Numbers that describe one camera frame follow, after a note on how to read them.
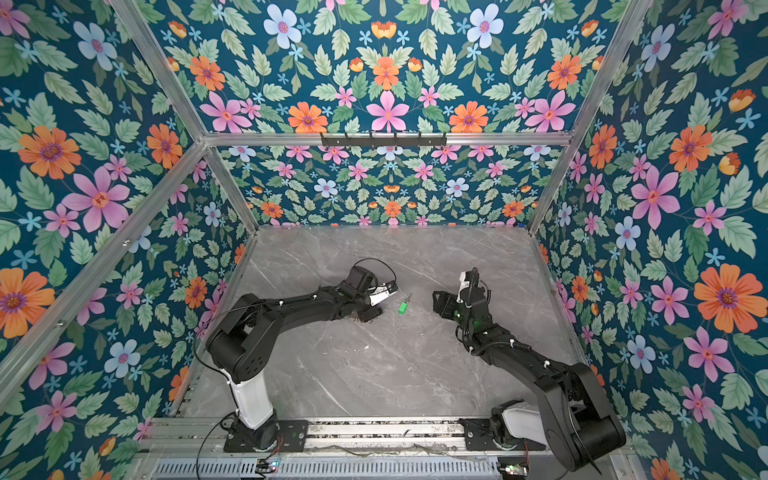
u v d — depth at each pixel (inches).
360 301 32.2
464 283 31.5
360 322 36.4
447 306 30.8
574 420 16.5
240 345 19.2
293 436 28.9
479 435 28.8
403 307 38.5
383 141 36.3
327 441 29.0
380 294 33.2
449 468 30.0
